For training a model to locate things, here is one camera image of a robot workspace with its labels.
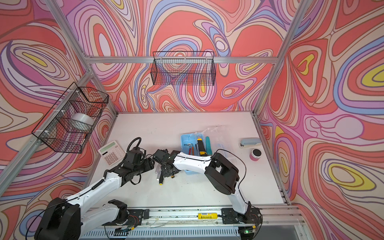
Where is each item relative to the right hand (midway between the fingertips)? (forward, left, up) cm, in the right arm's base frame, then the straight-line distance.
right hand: (172, 174), depth 87 cm
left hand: (+6, +11, +4) cm, 13 cm away
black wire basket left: (+9, +50, +33) cm, 61 cm away
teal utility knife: (+12, -22, +7) cm, 26 cm away
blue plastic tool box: (+16, -21, +6) cm, 27 cm away
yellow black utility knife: (+10, -19, +7) cm, 22 cm away
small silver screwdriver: (+3, +9, 0) cm, 9 cm away
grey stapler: (+18, -48, +3) cm, 51 cm away
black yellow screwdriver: (-3, +6, +1) cm, 7 cm away
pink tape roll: (+9, -51, +3) cm, 52 cm away
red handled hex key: (+17, -11, -1) cm, 20 cm away
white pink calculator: (+15, +40, +1) cm, 43 cm away
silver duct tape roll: (+13, +40, +33) cm, 53 cm away
